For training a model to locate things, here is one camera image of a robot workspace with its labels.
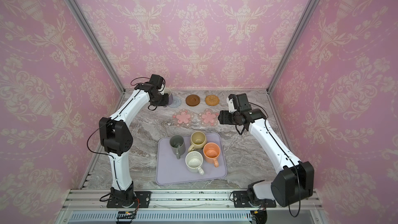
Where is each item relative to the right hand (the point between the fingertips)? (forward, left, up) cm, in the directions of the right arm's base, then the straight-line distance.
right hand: (225, 116), depth 82 cm
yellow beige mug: (-4, +15, -17) cm, 23 cm away
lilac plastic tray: (-20, +31, -19) cm, 42 cm away
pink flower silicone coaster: (+14, +8, -20) cm, 26 cm away
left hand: (+15, +33, -4) cm, 37 cm away
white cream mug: (-16, +18, -18) cm, 30 cm away
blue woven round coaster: (+27, +30, -18) cm, 44 cm away
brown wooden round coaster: (+30, +18, -19) cm, 40 cm away
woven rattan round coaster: (+30, +4, -20) cm, 36 cm away
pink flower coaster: (+15, +24, -20) cm, 34 cm away
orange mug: (-11, +7, -19) cm, 23 cm away
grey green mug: (-7, +27, -17) cm, 33 cm away
